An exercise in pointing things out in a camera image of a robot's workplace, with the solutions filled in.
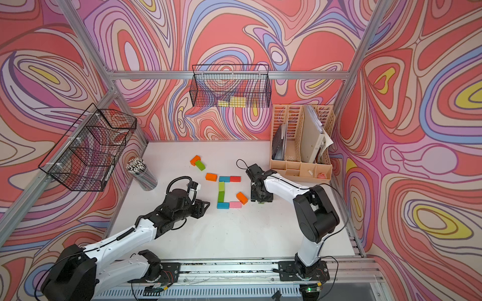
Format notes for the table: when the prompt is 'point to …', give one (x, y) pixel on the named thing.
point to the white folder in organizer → (314, 139)
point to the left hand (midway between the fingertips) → (207, 203)
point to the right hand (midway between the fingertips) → (261, 202)
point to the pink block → (235, 204)
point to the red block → (235, 179)
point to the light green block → (221, 186)
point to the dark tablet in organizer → (278, 145)
